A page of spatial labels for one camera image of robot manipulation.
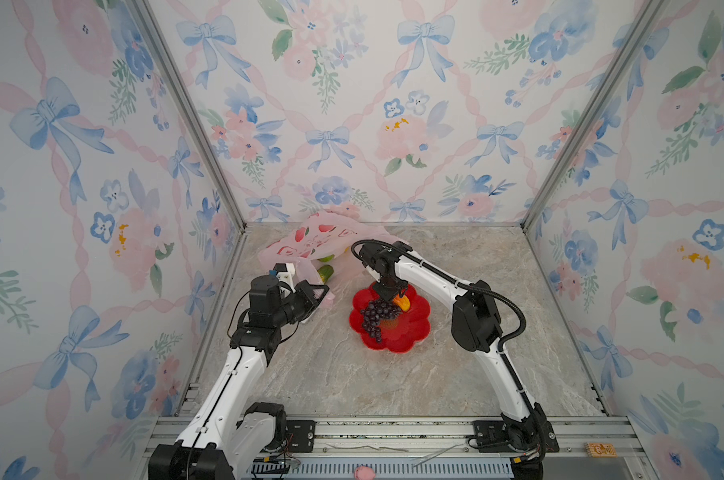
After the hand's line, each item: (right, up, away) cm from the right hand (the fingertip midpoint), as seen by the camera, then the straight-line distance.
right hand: (391, 288), depth 97 cm
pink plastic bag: (-22, +14, -5) cm, 26 cm away
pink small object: (-8, -39, -29) cm, 49 cm away
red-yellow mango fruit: (+4, -4, -2) cm, 6 cm away
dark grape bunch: (-5, -7, -5) cm, 10 cm away
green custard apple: (-21, +10, -1) cm, 23 cm away
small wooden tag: (+49, -36, -25) cm, 66 cm away
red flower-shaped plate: (+2, -13, -4) cm, 14 cm away
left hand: (-17, +3, -20) cm, 27 cm away
